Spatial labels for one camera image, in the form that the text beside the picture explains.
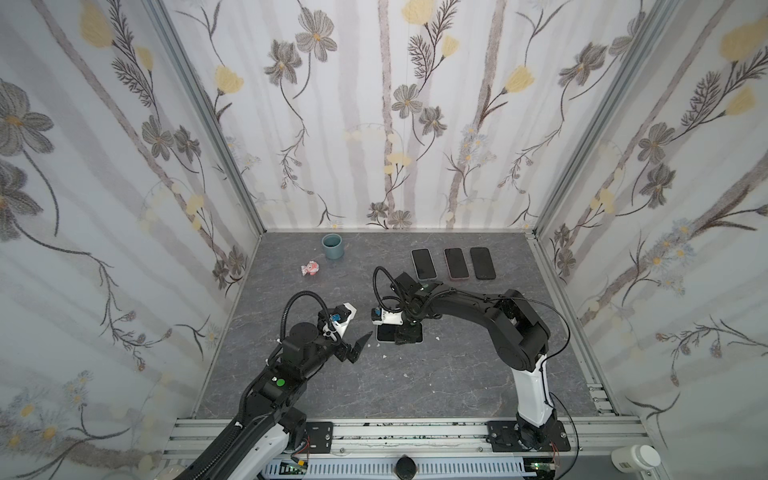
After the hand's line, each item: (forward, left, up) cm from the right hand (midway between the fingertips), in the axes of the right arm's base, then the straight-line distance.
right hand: (392, 316), depth 93 cm
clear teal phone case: (-8, -8, +6) cm, 13 cm away
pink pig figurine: (+19, +30, -2) cm, 35 cm away
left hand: (-7, +11, +16) cm, 21 cm away
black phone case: (+25, -34, -2) cm, 42 cm away
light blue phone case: (+21, -8, -2) cm, 23 cm away
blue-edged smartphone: (-7, +2, +5) cm, 9 cm away
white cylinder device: (-36, -54, +10) cm, 66 cm away
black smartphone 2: (+25, -34, -2) cm, 42 cm away
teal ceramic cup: (+27, +23, +1) cm, 35 cm away
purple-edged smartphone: (+25, -24, -3) cm, 35 cm away
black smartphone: (+21, -12, -2) cm, 24 cm away
